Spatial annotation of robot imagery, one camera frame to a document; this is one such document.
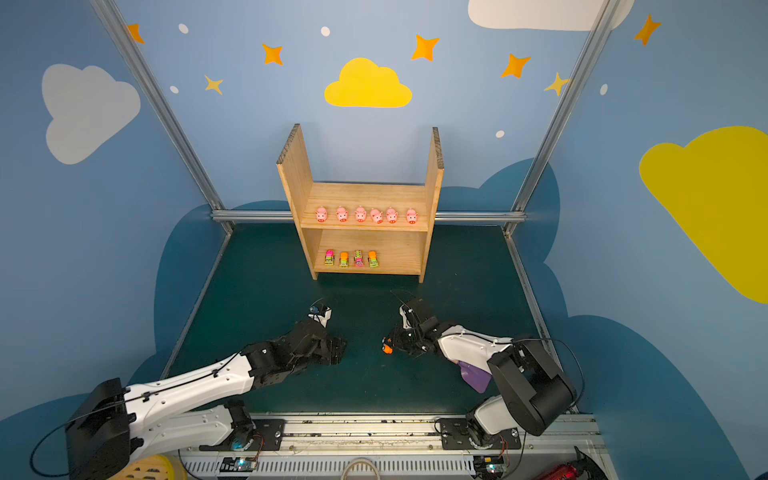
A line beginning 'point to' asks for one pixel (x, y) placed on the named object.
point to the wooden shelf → (362, 228)
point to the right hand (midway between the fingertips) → (389, 338)
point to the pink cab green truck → (329, 257)
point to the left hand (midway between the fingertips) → (341, 343)
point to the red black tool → (584, 468)
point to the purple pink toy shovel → (475, 377)
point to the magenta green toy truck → (358, 259)
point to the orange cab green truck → (344, 259)
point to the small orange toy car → (387, 346)
